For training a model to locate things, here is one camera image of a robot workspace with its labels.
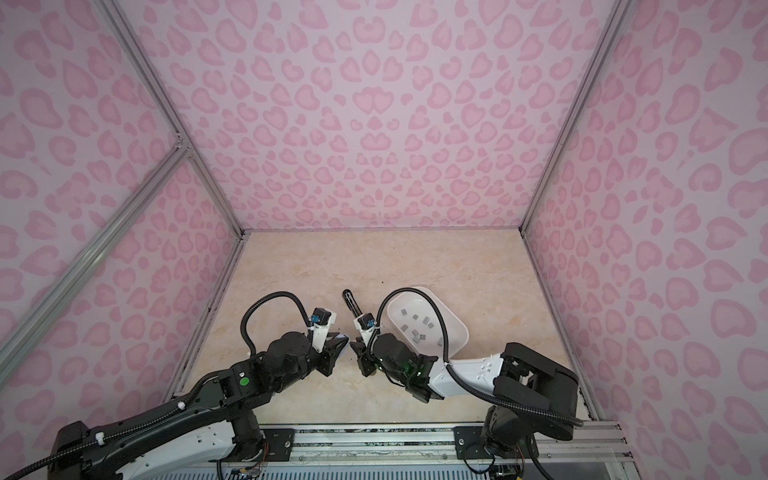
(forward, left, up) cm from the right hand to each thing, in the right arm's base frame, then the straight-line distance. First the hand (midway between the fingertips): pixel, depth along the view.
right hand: (353, 342), depth 79 cm
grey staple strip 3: (+9, -13, -10) cm, 19 cm away
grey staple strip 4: (+7, -19, -10) cm, 23 cm away
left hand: (-1, +1, +7) cm, 7 cm away
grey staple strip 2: (+13, -20, -11) cm, 27 cm away
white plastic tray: (+12, -18, -11) cm, 24 cm away
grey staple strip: (+16, -13, -12) cm, 24 cm away
